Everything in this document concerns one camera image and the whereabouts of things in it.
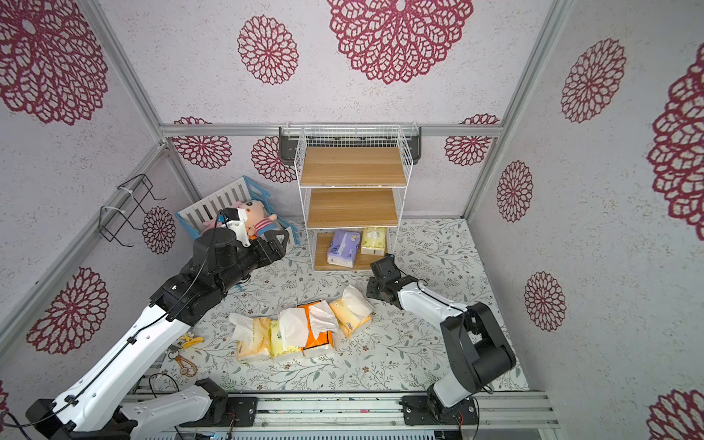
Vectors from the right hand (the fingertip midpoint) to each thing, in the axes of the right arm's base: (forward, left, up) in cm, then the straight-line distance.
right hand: (380, 290), depth 93 cm
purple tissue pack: (+17, +13, +2) cm, 21 cm away
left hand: (-4, +27, +31) cm, 41 cm away
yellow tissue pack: (-18, +39, +3) cm, 43 cm away
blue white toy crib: (+25, +63, +13) cm, 69 cm away
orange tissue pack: (-16, +18, +6) cm, 25 cm away
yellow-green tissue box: (-16, +28, +3) cm, 33 cm away
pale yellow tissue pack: (-8, +9, +1) cm, 12 cm away
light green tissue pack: (+21, +2, +1) cm, 21 cm away
